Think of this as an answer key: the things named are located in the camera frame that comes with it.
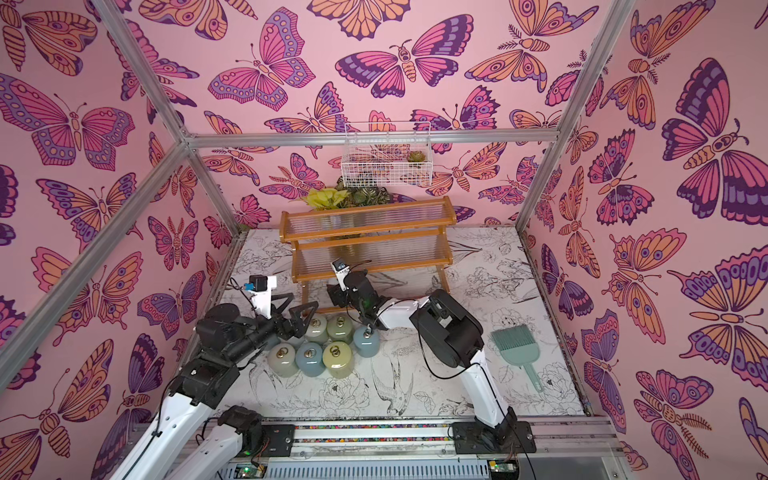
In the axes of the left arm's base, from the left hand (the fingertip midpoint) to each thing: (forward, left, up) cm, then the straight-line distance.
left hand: (306, 298), depth 71 cm
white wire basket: (+48, -19, +8) cm, 52 cm away
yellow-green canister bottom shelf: (-8, -6, -17) cm, 20 cm away
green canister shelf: (+1, -5, -18) cm, 19 cm away
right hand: (+19, -4, -17) cm, 26 cm away
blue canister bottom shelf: (-3, -13, -18) cm, 23 cm away
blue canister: (-8, +2, -18) cm, 20 cm away
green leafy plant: (+35, -5, +2) cm, 36 cm away
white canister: (-8, +9, -18) cm, 22 cm away
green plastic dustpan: (-2, -58, -25) cm, 63 cm away
